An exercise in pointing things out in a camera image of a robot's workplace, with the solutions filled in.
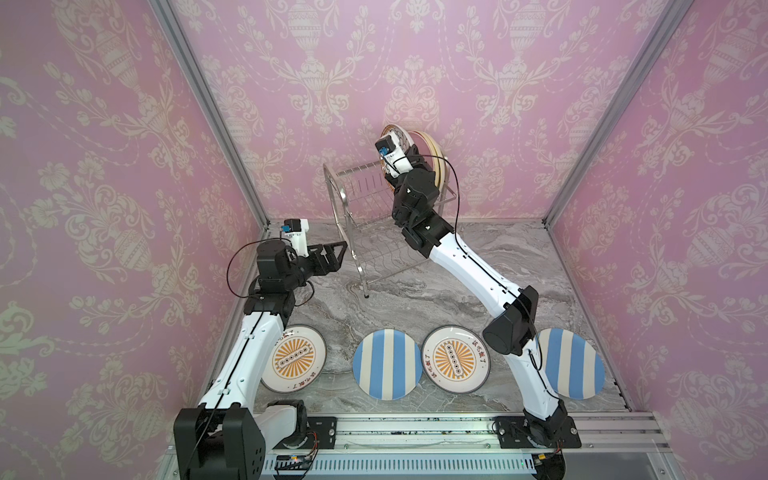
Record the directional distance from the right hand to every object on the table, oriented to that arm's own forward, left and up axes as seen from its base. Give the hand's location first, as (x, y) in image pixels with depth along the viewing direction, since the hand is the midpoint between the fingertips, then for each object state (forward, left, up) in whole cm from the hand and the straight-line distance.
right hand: (422, 147), depth 71 cm
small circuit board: (-56, +35, -50) cm, 83 cm away
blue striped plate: (-34, +11, -48) cm, 60 cm away
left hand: (-14, +23, -19) cm, 32 cm away
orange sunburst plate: (-32, +37, -47) cm, 68 cm away
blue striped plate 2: (-36, -42, -49) cm, 74 cm away
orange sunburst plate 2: (-34, -9, -47) cm, 59 cm away
